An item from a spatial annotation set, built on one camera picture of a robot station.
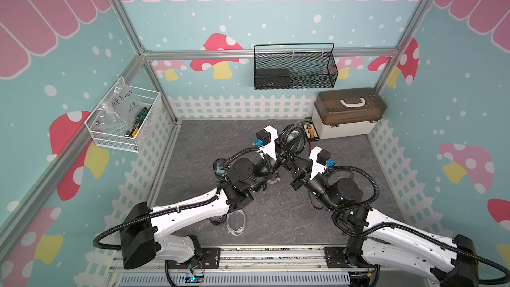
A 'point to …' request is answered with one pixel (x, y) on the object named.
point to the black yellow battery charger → (310, 132)
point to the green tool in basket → (139, 119)
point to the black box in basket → (272, 78)
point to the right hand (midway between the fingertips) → (287, 155)
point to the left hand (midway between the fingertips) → (297, 136)
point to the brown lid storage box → (347, 113)
